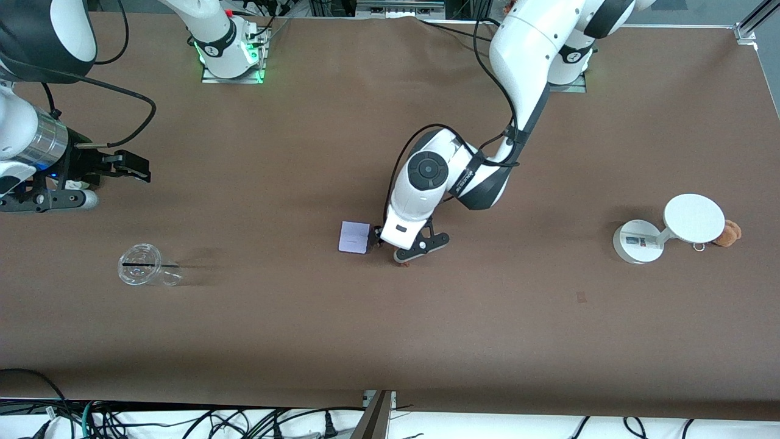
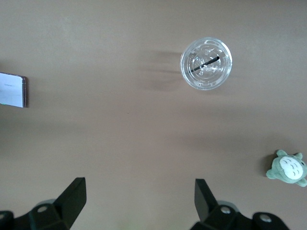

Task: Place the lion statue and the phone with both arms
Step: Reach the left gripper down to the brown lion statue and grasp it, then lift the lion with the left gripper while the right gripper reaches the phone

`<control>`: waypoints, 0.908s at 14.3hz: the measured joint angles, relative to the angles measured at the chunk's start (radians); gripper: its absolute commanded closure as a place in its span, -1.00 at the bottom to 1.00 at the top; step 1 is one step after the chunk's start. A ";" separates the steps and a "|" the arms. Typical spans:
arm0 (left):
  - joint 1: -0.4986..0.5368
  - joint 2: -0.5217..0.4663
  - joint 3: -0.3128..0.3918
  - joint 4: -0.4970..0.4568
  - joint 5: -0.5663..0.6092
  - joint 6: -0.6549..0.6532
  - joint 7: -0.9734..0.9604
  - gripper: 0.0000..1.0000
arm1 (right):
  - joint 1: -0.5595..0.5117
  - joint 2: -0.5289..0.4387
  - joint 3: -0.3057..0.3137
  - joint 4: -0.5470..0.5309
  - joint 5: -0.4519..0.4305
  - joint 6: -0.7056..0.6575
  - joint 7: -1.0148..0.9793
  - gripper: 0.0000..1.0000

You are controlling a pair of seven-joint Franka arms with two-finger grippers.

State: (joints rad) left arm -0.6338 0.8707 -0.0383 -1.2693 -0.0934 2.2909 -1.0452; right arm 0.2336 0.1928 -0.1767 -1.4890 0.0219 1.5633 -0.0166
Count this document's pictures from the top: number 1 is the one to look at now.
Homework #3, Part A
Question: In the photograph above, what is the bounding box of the clear plastic cup with lid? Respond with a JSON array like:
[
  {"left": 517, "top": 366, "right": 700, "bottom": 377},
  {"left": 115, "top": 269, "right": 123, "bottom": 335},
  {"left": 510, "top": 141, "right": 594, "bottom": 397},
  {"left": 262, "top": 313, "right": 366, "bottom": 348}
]
[{"left": 117, "top": 243, "right": 183, "bottom": 287}]

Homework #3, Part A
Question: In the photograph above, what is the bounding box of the brown table cover sheet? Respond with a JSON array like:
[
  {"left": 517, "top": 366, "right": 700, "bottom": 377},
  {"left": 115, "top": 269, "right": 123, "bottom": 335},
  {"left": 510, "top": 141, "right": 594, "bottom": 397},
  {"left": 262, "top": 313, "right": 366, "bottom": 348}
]
[{"left": 0, "top": 11, "right": 780, "bottom": 421}]

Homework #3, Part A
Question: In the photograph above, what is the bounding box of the white round desk lamp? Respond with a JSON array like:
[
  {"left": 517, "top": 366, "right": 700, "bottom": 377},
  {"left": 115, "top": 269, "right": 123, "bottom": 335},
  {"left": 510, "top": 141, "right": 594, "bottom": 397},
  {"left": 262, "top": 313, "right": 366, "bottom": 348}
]
[{"left": 612, "top": 193, "right": 726, "bottom": 265}]

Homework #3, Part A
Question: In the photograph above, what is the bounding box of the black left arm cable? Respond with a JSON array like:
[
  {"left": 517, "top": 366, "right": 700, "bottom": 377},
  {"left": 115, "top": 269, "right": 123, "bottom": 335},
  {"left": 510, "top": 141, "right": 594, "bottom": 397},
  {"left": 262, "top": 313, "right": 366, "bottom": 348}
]
[{"left": 383, "top": 0, "right": 532, "bottom": 252}]

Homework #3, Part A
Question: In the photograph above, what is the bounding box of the dark frame post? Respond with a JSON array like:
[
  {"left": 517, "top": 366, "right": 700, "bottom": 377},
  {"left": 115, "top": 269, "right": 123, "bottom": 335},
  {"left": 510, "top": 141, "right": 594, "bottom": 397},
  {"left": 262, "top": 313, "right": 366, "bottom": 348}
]
[{"left": 350, "top": 390, "right": 397, "bottom": 439}]

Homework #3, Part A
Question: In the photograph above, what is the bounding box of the thick black floor cable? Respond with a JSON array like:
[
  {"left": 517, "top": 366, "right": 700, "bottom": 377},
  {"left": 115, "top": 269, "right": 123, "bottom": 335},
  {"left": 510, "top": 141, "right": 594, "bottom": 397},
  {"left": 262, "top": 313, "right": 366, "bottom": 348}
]
[{"left": 0, "top": 368, "right": 77, "bottom": 439}]

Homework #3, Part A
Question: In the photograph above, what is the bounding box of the long black table cable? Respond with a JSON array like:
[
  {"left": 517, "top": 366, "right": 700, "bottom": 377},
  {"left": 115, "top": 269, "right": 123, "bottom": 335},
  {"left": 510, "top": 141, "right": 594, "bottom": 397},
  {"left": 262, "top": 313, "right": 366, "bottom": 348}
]
[{"left": 419, "top": 20, "right": 495, "bottom": 42}]

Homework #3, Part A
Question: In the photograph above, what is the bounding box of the aluminium frame profile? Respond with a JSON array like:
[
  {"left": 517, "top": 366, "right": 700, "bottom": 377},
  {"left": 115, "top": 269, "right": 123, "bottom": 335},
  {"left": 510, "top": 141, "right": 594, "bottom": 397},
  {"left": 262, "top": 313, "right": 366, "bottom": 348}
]
[
  {"left": 734, "top": 0, "right": 780, "bottom": 45},
  {"left": 356, "top": 0, "right": 445, "bottom": 19}
]

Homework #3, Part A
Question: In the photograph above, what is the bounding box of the brown bear plush keychain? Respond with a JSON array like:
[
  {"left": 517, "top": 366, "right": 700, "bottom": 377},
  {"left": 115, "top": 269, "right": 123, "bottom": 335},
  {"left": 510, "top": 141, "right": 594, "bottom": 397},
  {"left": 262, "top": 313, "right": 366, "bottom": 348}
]
[{"left": 712, "top": 220, "right": 743, "bottom": 248}]

